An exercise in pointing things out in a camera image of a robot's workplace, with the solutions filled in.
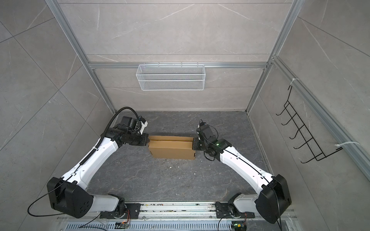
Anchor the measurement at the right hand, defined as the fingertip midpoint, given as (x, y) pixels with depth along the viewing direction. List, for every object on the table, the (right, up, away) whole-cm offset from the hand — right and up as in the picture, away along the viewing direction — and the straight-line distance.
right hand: (196, 142), depth 81 cm
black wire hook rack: (+51, +1, -18) cm, 54 cm away
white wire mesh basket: (-17, +44, +20) cm, 51 cm away
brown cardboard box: (-14, -3, +1) cm, 14 cm away
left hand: (-26, +2, -1) cm, 26 cm away
